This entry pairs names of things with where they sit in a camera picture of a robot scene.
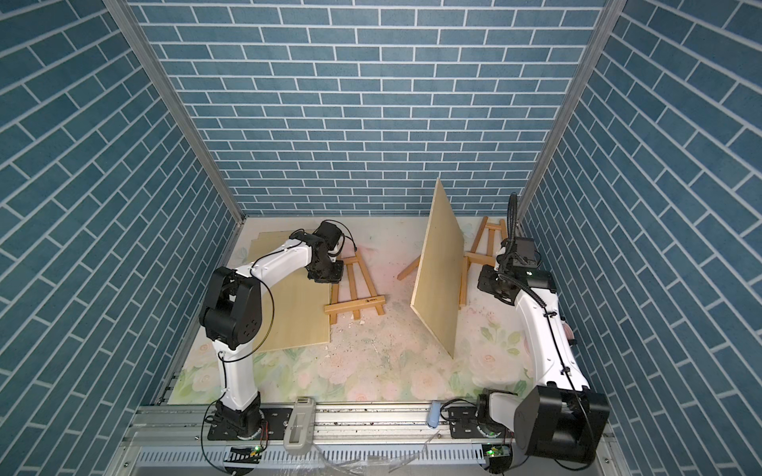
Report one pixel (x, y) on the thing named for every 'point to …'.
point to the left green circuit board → (243, 454)
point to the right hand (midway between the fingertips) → (489, 280)
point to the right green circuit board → (497, 450)
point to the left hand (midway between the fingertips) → (342, 280)
